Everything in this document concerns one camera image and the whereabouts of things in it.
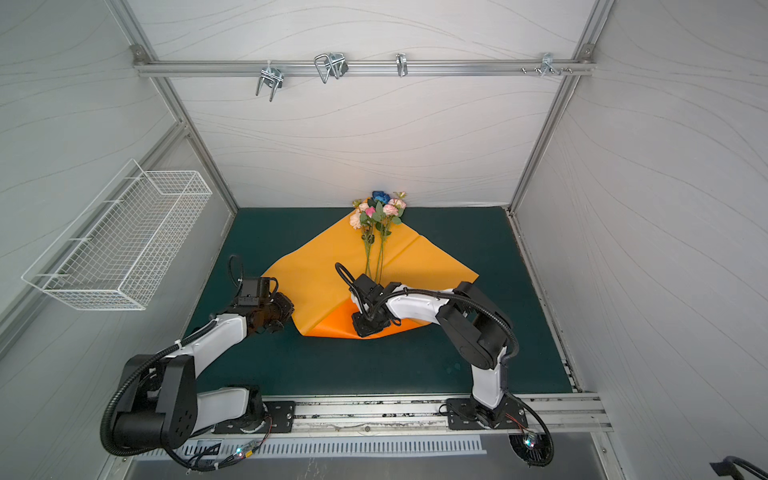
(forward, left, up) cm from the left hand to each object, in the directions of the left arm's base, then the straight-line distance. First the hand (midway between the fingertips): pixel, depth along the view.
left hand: (300, 301), depth 91 cm
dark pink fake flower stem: (+34, -18, +1) cm, 39 cm away
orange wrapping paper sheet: (+2, -6, -3) cm, 7 cm away
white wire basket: (-2, +36, +29) cm, 46 cm away
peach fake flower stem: (+33, -13, 0) cm, 36 cm away
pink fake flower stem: (+37, -27, +2) cm, 46 cm away
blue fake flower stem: (+43, -23, +5) cm, 49 cm away
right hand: (-6, -20, -3) cm, 21 cm away
